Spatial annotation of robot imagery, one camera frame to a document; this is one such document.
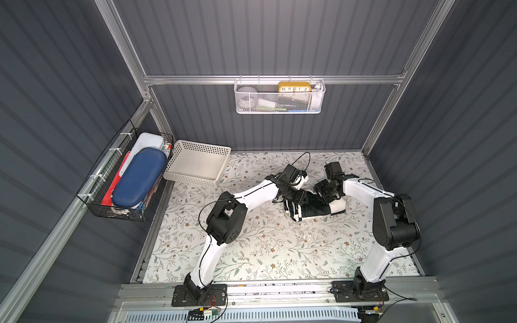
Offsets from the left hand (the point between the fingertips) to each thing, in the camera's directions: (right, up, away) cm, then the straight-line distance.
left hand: (308, 202), depth 91 cm
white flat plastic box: (-68, +26, -12) cm, 74 cm away
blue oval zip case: (-63, +13, -23) cm, 68 cm away
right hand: (+7, +4, +6) cm, 10 cm away
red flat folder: (-71, +5, -27) cm, 76 cm away
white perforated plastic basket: (-60, +19, +26) cm, 68 cm away
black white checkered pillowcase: (+2, -1, -2) cm, 3 cm away
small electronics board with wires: (-44, -38, -18) cm, 61 cm away
